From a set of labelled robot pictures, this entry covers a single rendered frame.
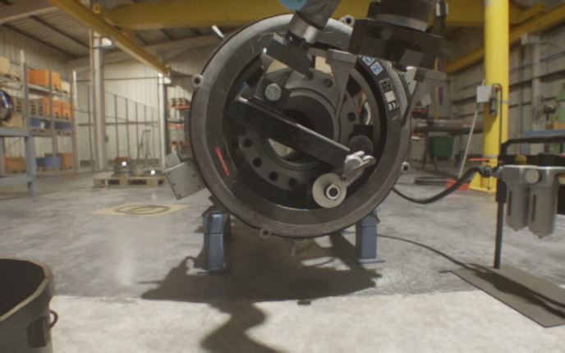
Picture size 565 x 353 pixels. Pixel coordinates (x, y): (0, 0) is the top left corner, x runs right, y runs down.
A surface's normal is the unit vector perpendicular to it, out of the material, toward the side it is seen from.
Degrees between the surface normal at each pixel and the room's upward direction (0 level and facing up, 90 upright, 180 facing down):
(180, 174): 90
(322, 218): 90
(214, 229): 90
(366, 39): 113
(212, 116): 90
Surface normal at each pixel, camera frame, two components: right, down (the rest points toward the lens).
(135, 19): 0.00, 0.08
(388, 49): 0.14, 0.47
